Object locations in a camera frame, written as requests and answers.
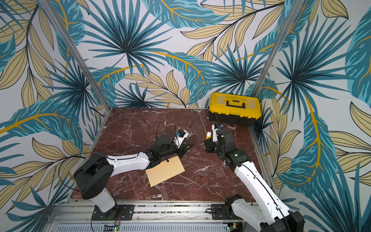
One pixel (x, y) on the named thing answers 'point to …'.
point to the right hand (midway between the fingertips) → (207, 141)
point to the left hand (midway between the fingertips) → (191, 145)
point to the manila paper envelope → (165, 170)
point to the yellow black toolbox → (234, 109)
